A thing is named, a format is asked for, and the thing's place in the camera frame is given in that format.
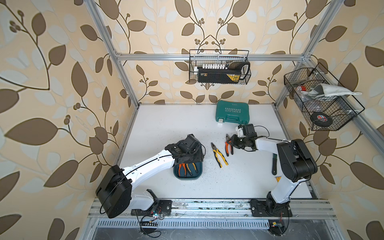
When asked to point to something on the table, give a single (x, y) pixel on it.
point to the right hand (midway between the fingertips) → (228, 142)
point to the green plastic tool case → (229, 111)
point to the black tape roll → (321, 119)
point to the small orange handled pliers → (183, 164)
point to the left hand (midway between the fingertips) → (202, 157)
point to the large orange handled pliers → (227, 143)
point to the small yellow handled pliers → (189, 169)
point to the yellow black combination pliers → (215, 151)
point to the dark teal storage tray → (187, 171)
